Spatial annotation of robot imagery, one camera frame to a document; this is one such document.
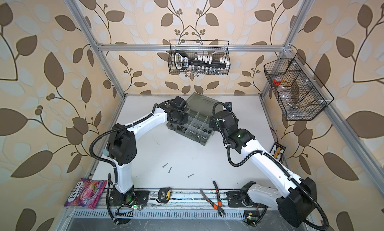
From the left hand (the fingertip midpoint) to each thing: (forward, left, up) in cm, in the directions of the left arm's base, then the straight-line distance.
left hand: (187, 119), depth 91 cm
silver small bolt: (-26, +9, -13) cm, 31 cm away
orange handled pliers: (-44, -18, -10) cm, 49 cm away
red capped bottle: (+18, -53, +17) cm, 59 cm away
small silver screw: (-24, +13, -13) cm, 31 cm away
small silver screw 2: (-29, -2, -13) cm, 32 cm away
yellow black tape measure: (-39, +9, -10) cm, 42 cm away
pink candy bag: (-40, +48, -10) cm, 63 cm away
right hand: (-7, -19, +11) cm, 23 cm away
